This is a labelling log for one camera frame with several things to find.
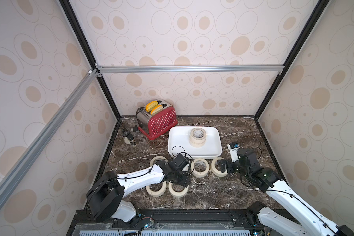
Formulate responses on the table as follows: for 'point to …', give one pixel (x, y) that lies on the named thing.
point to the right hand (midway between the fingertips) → (225, 160)
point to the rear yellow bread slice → (150, 105)
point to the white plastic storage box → (178, 143)
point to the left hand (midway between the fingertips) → (190, 181)
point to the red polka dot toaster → (153, 125)
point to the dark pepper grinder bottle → (130, 137)
